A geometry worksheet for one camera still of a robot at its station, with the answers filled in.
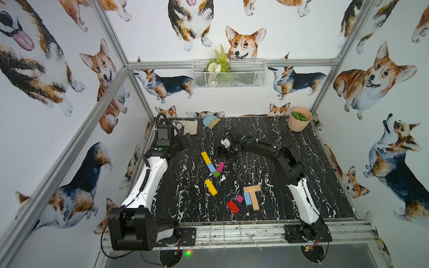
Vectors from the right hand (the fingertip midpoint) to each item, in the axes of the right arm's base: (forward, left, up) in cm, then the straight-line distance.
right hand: (215, 159), depth 95 cm
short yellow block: (+3, +6, -4) cm, 8 cm away
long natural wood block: (-15, -20, -5) cm, 25 cm away
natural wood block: (-22, -20, -4) cm, 30 cm away
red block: (-25, -10, -4) cm, 27 cm away
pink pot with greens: (+26, -53, +5) cm, 59 cm away
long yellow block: (-15, +2, -3) cm, 15 cm away
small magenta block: (-20, -13, -4) cm, 25 cm away
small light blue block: (-3, +2, -3) cm, 5 cm away
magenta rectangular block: (-2, -3, -4) cm, 5 cm away
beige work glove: (+30, +19, -4) cm, 36 cm away
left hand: (+3, +13, +18) cm, 22 cm away
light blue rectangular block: (-20, -17, -4) cm, 27 cm away
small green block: (-7, -1, -4) cm, 8 cm away
